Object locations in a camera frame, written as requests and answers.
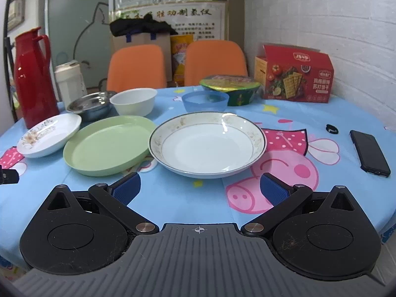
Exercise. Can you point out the cardboard box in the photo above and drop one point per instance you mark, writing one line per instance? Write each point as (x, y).
(161, 40)

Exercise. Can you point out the yellow snack bag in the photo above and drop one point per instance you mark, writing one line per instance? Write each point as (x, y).
(179, 45)

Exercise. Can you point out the green instant noodle bowl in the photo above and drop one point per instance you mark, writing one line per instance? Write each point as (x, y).
(240, 89)

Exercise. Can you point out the orange chair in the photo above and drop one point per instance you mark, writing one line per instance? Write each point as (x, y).
(213, 57)
(135, 67)

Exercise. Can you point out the red thermos jug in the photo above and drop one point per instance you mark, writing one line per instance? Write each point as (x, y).
(32, 77)

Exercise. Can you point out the light green plastic plate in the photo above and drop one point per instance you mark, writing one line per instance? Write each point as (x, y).
(109, 146)

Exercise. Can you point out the black cloth on box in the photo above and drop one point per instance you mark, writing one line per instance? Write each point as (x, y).
(122, 27)

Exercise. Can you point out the white poster board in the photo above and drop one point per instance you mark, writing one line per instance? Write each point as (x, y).
(204, 20)

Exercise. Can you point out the white plastic tumbler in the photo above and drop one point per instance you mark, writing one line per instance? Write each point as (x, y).
(70, 82)

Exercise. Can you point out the white ceramic bowl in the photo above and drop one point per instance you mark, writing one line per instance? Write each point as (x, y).
(138, 102)

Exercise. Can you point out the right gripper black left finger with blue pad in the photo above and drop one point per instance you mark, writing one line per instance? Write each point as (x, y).
(114, 199)

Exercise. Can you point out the blue translucent plastic bowl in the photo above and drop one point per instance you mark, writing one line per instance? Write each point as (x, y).
(205, 101)

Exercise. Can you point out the red cracker box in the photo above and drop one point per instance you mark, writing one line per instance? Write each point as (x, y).
(294, 74)

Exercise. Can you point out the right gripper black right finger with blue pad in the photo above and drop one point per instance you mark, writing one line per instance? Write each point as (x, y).
(285, 199)

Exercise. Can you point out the wall air conditioner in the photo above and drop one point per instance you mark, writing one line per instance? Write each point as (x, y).
(16, 15)

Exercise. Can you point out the right orange chair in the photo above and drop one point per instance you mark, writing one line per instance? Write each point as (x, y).
(213, 57)

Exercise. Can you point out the large white gold-rimmed plate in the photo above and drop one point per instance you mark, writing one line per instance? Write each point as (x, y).
(207, 145)

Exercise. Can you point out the black smartphone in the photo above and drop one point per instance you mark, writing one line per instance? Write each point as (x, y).
(370, 154)

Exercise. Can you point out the cartoon pig blue tablecloth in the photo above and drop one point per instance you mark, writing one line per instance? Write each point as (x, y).
(166, 197)

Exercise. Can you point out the small white floral plate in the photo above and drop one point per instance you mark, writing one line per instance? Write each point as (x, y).
(49, 136)

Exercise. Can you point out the stainless steel bowl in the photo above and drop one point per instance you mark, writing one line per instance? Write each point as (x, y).
(92, 107)

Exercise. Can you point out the left orange chair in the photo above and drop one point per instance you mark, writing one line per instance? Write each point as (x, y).
(135, 67)

